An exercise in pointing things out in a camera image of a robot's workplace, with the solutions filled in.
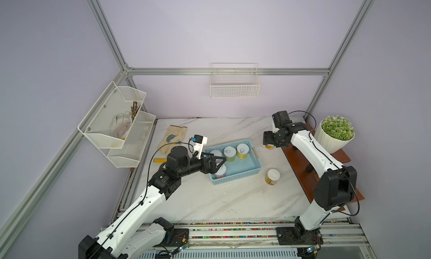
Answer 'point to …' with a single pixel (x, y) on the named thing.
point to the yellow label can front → (242, 149)
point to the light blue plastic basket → (241, 160)
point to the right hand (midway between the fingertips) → (271, 143)
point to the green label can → (229, 153)
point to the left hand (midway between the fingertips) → (218, 159)
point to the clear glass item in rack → (120, 124)
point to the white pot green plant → (334, 133)
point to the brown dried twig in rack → (133, 110)
